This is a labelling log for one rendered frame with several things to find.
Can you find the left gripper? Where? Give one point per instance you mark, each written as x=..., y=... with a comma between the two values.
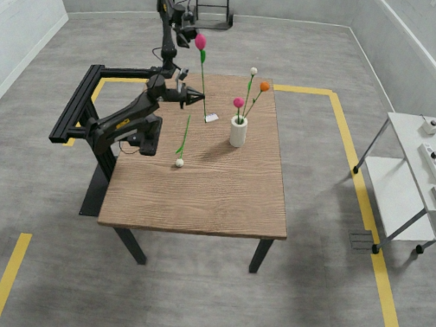
x=185, y=31

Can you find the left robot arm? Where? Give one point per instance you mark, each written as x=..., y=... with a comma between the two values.
x=168, y=47

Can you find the white flower with green stem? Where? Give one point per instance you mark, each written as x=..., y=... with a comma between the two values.
x=253, y=72

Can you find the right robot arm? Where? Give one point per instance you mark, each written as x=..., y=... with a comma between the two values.
x=130, y=120

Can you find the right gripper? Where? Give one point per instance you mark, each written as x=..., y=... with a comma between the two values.
x=178, y=94

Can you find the white cylindrical vase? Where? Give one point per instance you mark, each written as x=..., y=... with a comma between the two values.
x=238, y=132

